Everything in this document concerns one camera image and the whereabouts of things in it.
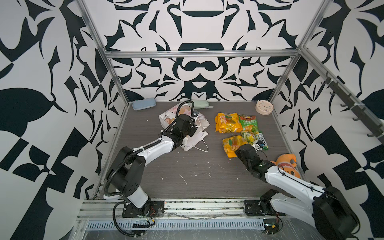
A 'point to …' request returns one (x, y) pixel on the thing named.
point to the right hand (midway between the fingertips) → (238, 147)
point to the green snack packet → (249, 123)
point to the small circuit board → (271, 226)
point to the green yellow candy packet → (253, 137)
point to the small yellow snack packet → (232, 144)
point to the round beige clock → (264, 107)
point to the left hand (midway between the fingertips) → (192, 117)
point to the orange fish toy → (288, 163)
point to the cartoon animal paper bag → (166, 118)
